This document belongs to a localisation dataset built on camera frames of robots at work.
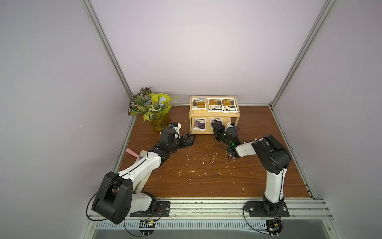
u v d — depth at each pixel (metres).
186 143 0.76
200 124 1.04
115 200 0.41
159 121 1.04
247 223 0.69
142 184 0.81
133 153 0.92
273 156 0.53
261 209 0.70
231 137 0.76
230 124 0.92
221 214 0.73
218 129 0.88
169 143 0.67
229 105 0.90
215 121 1.07
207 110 0.88
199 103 0.90
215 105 0.90
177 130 0.78
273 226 0.70
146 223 0.71
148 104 0.98
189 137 0.76
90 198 0.41
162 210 0.73
